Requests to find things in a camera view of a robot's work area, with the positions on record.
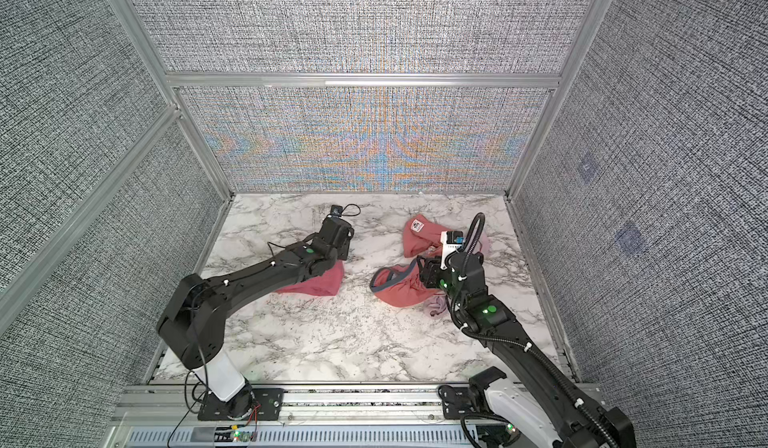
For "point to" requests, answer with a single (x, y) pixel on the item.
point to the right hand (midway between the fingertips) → (426, 255)
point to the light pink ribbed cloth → (436, 306)
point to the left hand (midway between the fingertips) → (338, 238)
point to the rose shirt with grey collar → (403, 284)
